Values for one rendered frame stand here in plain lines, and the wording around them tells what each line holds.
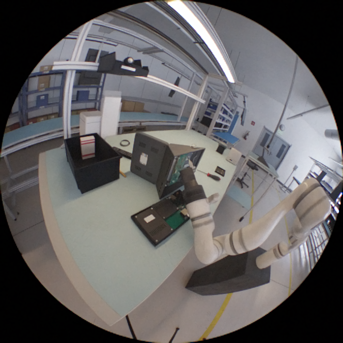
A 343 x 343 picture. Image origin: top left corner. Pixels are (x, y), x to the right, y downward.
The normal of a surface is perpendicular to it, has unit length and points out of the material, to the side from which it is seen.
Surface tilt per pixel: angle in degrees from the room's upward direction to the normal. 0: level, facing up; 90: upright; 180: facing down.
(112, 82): 90
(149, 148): 90
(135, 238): 0
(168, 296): 0
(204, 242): 56
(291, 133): 90
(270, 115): 90
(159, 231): 0
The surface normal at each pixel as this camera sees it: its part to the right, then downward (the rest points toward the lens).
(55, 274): 0.29, -0.79
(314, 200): -0.80, -0.50
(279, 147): -0.58, 0.29
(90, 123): 0.76, 0.53
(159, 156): -0.36, 0.43
